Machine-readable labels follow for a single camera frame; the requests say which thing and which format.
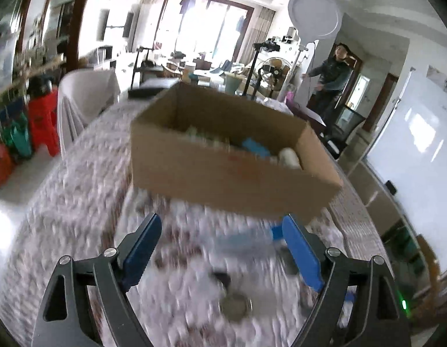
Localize blue plastic block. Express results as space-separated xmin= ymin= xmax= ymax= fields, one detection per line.
xmin=241 ymin=138 xmax=271 ymax=158

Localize blue capped clear bottle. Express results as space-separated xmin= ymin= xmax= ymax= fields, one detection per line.
xmin=211 ymin=225 xmax=284 ymax=258

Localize round metal tin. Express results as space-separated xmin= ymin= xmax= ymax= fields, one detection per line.
xmin=219 ymin=292 xmax=252 ymax=323

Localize quilted patterned bedspread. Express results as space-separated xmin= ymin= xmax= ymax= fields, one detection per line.
xmin=0 ymin=93 xmax=391 ymax=347

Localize white board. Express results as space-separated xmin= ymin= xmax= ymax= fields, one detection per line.
xmin=365 ymin=71 xmax=447 ymax=273

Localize black office chair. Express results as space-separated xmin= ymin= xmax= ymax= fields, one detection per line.
xmin=321 ymin=104 xmax=365 ymax=160

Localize red plastic stool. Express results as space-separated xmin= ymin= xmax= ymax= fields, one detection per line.
xmin=28 ymin=88 xmax=59 ymax=157

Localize large cardboard box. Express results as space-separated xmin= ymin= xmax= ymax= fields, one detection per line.
xmin=131 ymin=83 xmax=343 ymax=223

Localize white covered armchair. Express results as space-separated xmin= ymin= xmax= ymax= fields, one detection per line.
xmin=57 ymin=68 xmax=121 ymax=157

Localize person in dark jacket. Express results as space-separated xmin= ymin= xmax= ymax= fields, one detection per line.
xmin=302 ymin=42 xmax=352 ymax=122

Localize white ring light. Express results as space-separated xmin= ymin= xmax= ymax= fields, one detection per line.
xmin=288 ymin=0 xmax=343 ymax=45

